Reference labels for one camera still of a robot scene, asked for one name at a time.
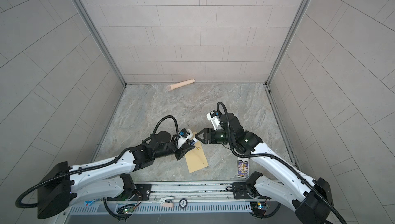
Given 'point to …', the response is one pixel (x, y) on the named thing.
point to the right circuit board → (258, 208)
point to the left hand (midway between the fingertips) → (196, 144)
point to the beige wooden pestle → (173, 86)
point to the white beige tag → (162, 202)
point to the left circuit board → (128, 210)
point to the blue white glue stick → (193, 141)
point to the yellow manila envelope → (195, 159)
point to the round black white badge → (183, 203)
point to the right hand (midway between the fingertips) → (199, 139)
